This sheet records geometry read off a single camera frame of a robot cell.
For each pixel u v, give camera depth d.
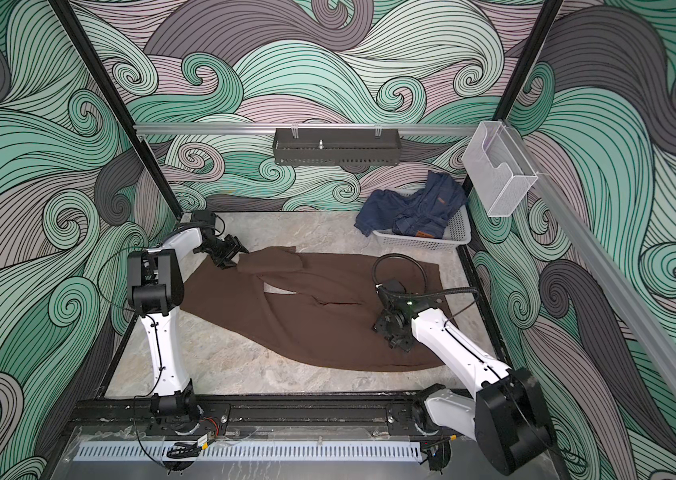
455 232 1.09
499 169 0.78
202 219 0.95
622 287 0.53
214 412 0.75
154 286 0.60
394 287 0.66
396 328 0.58
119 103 0.88
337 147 0.96
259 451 0.70
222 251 0.92
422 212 1.11
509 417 0.39
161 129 0.99
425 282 0.99
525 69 0.80
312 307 0.90
